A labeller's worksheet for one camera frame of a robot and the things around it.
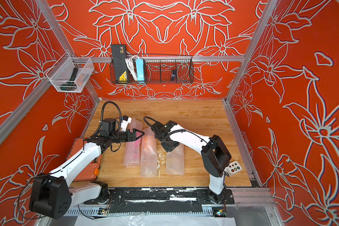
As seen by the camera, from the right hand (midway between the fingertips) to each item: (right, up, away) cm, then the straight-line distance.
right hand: (169, 147), depth 83 cm
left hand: (-17, +9, -3) cm, 20 cm away
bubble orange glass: (-12, -4, -5) cm, 14 cm away
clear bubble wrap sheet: (+3, -6, -6) cm, 9 cm away
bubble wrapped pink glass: (-23, -2, -2) cm, 23 cm away
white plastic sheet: (-12, -31, -16) cm, 37 cm away
